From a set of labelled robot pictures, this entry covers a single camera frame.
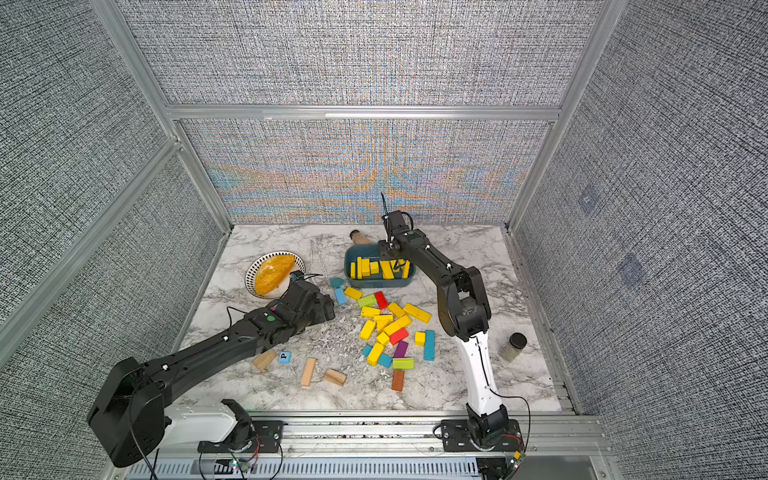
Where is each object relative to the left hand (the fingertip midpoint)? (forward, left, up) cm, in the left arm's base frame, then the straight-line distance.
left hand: (328, 303), depth 85 cm
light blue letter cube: (-11, +13, -11) cm, 20 cm away
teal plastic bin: (+28, -12, -12) cm, 33 cm away
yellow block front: (-10, -13, -9) cm, 19 cm away
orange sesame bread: (+16, +20, -5) cm, 26 cm away
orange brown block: (-19, -19, -10) cm, 28 cm away
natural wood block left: (-12, +18, -9) cm, 23 cm away
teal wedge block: (+15, 0, -12) cm, 19 cm away
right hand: (+24, -18, -1) cm, 30 cm away
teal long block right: (-10, -29, -11) cm, 32 cm away
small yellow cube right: (-7, -26, -9) cm, 29 cm away
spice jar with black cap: (+33, -8, -10) cm, 35 cm away
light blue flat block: (+10, -2, -12) cm, 15 cm away
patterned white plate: (+12, +19, -11) cm, 25 cm away
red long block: (+7, -15, -11) cm, 20 cm away
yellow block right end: (+2, -27, -11) cm, 29 cm away
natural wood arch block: (-17, -2, -10) cm, 20 cm away
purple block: (-10, -20, -11) cm, 25 cm away
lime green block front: (-14, -21, -10) cm, 27 cm away
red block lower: (-6, -20, -11) cm, 23 cm away
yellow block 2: (+10, -6, -11) cm, 16 cm away
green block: (+7, -11, -11) cm, 17 cm away
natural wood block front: (-15, +6, -11) cm, 20 cm away
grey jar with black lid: (-13, -51, -2) cm, 52 cm away
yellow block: (+19, -9, -9) cm, 23 cm away
